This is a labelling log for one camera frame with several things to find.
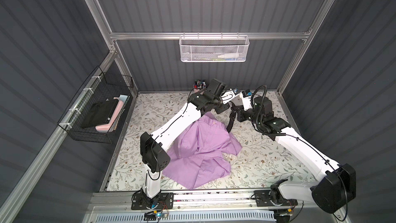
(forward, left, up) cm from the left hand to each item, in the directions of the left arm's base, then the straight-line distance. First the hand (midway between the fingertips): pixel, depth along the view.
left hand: (228, 101), depth 76 cm
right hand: (-1, -4, -4) cm, 6 cm away
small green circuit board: (-44, +36, -30) cm, 64 cm away
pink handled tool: (-16, +55, +1) cm, 57 cm away
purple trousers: (-16, +14, -24) cm, 32 cm away
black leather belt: (-3, -3, -10) cm, 11 cm away
